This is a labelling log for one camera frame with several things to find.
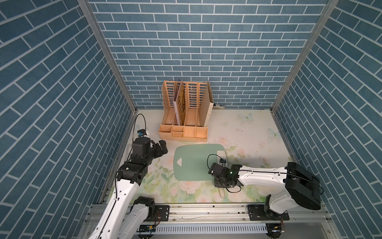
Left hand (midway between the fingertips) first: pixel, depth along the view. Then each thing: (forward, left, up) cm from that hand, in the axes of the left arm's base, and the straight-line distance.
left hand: (162, 143), depth 76 cm
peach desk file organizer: (+45, -20, -14) cm, 51 cm away
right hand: (-14, -30, -21) cm, 39 cm away
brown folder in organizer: (+28, -6, +5) cm, 29 cm away
